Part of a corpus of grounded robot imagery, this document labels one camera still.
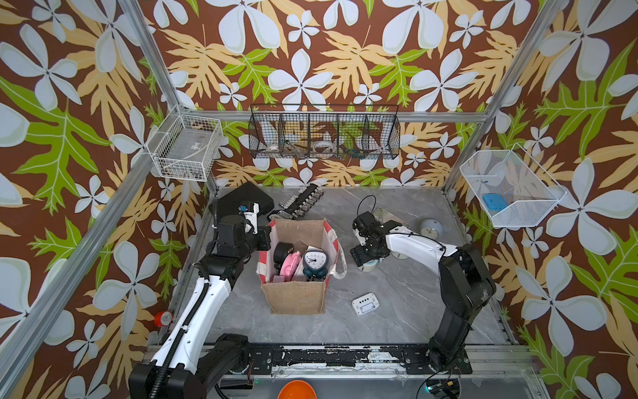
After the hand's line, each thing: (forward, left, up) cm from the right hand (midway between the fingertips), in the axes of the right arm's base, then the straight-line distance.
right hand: (363, 254), depth 94 cm
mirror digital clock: (+4, -4, +18) cm, 19 cm away
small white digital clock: (-18, +1, -2) cm, 18 cm away
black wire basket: (+40, +16, +28) cm, 51 cm away
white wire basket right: (+11, -49, +24) cm, 55 cm away
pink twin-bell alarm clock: (-9, +27, +8) cm, 29 cm away
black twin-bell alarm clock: (-1, +30, +6) cm, 31 cm away
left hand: (0, +33, +19) cm, 38 cm away
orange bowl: (-42, +23, -2) cm, 48 cm away
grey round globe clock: (+9, -28, +4) cm, 30 cm away
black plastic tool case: (+31, +58, 0) cm, 66 cm away
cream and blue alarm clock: (-5, -2, 0) cm, 5 cm away
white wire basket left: (+26, +64, +31) cm, 76 cm away
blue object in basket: (+8, -43, +21) cm, 48 cm away
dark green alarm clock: (-8, +18, +7) cm, 21 cm away
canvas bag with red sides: (-21, +23, +11) cm, 33 cm away
